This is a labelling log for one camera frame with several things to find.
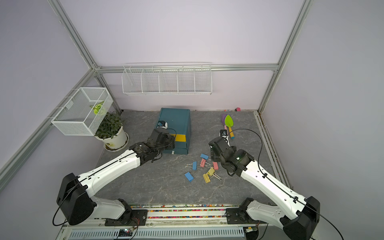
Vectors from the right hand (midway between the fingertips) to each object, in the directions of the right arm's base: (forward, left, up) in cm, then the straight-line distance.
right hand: (220, 148), depth 77 cm
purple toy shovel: (+39, -8, -18) cm, 44 cm away
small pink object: (+49, -22, -21) cm, 58 cm away
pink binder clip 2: (-1, +1, -18) cm, 18 cm away
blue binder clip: (-8, +17, -18) cm, 26 cm away
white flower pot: (+12, +63, -12) cm, 66 cm away
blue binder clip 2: (-1, +14, -18) cm, 23 cm away
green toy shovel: (+34, -13, -19) cm, 41 cm away
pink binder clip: (+1, +8, -18) cm, 20 cm away
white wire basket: (+20, +76, +8) cm, 79 cm away
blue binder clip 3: (+5, +7, -18) cm, 20 cm away
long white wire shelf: (+50, +32, +9) cm, 60 cm away
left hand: (+7, +26, -1) cm, 27 cm away
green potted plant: (+16, +64, -1) cm, 66 cm away
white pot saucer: (+10, +67, -18) cm, 70 cm away
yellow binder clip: (-5, +4, -17) cm, 18 cm away
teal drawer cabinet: (+18, +23, +2) cm, 29 cm away
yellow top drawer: (+7, +22, 0) cm, 23 cm away
